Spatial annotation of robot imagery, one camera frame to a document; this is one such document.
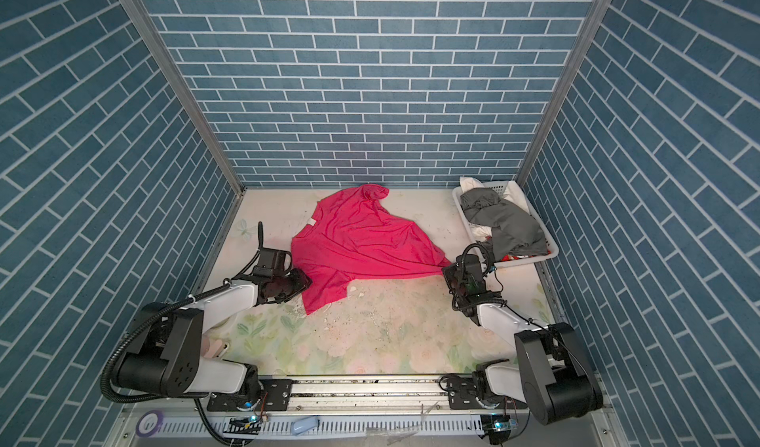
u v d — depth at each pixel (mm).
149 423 705
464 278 702
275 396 738
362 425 705
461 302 690
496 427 704
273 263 736
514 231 951
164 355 431
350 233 1062
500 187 1116
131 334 404
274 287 692
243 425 718
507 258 935
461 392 738
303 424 691
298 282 839
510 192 1085
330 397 752
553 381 419
